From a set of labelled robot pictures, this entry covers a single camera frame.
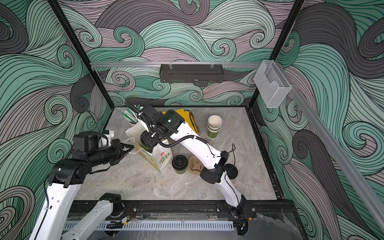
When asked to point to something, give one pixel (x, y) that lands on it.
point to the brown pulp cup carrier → (195, 166)
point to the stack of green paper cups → (214, 123)
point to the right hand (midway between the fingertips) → (151, 137)
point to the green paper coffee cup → (181, 172)
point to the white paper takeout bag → (161, 157)
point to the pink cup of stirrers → (130, 116)
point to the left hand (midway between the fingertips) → (135, 145)
